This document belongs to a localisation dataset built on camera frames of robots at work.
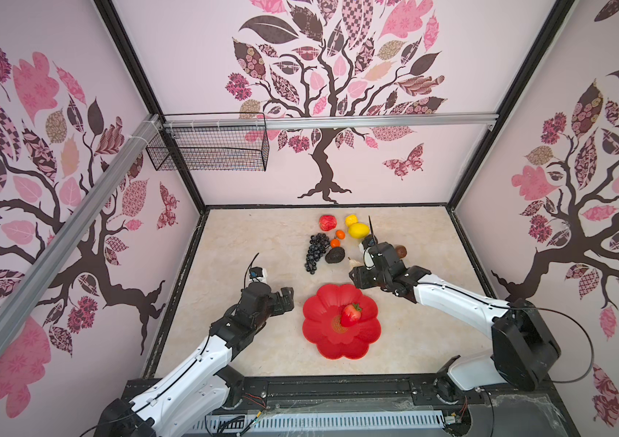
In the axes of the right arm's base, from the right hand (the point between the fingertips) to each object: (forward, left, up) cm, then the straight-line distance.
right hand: (356, 270), depth 87 cm
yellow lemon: (+27, -5, -12) cm, 30 cm away
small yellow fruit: (+26, -1, -4) cm, 27 cm away
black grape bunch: (+16, +12, -7) cm, 21 cm away
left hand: (-9, +24, -2) cm, 26 cm away
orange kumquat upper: (+22, +3, -8) cm, 23 cm away
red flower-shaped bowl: (-13, +11, -11) cm, 21 cm away
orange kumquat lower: (+17, +6, -8) cm, 20 cm away
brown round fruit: (+13, -19, -8) cm, 24 cm away
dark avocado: (+10, +6, -6) cm, 13 cm away
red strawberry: (-12, +2, -7) cm, 14 cm away
